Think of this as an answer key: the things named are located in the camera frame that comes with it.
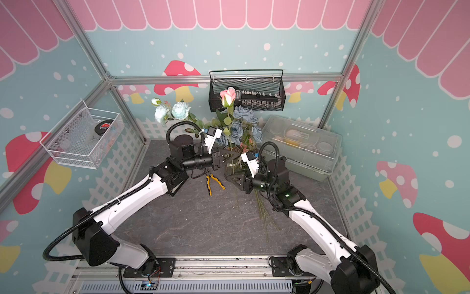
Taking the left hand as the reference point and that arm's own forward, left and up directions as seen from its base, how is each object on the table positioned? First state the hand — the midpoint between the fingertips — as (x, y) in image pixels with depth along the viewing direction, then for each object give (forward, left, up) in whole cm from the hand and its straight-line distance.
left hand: (237, 158), depth 67 cm
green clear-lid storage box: (+18, -36, -16) cm, 43 cm away
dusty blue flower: (+25, -3, -5) cm, 26 cm away
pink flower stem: (+17, -4, -10) cm, 20 cm away
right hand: (-4, +3, -6) cm, 8 cm away
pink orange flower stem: (-8, -13, -33) cm, 37 cm away
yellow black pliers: (+12, +16, -33) cm, 38 cm away
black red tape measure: (+16, +59, 0) cm, 61 cm away
